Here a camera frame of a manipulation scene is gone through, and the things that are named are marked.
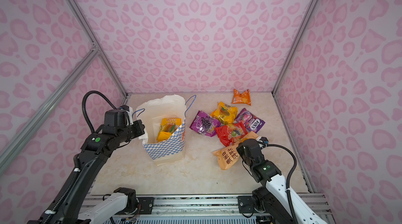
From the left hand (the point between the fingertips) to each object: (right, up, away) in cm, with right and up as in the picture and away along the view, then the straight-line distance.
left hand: (144, 122), depth 74 cm
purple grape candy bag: (+29, -3, +21) cm, 36 cm away
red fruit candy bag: (+43, -8, +17) cm, 47 cm away
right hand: (+45, -11, +6) cm, 47 cm away
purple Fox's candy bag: (+58, -2, +27) cm, 64 cm away
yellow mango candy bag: (+6, -4, +20) cm, 21 cm away
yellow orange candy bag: (+42, +3, +27) cm, 50 cm away
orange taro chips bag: (+40, -17, +3) cm, 44 cm away
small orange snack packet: (+56, +14, +39) cm, 70 cm away
